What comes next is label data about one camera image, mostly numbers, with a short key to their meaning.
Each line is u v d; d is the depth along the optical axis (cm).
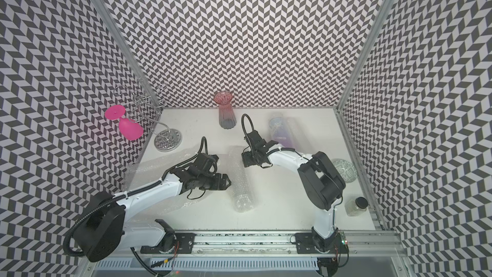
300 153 56
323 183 48
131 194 46
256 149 72
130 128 87
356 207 74
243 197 76
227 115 102
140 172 91
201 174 67
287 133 98
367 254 72
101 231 41
